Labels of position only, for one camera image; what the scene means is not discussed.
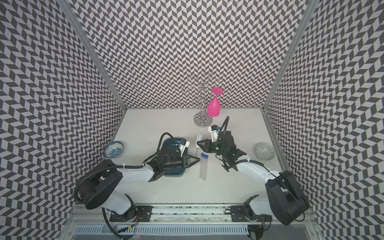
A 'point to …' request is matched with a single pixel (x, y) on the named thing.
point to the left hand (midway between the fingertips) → (199, 162)
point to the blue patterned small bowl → (113, 149)
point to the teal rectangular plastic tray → (175, 172)
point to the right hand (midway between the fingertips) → (198, 145)
